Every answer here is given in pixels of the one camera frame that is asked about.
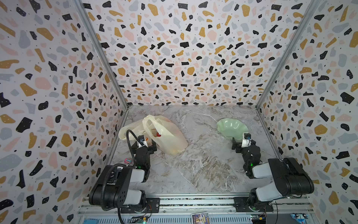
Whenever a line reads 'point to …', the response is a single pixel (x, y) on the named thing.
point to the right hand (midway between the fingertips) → (243, 138)
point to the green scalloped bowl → (231, 128)
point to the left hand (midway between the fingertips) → (145, 140)
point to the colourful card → (200, 218)
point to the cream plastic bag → (158, 129)
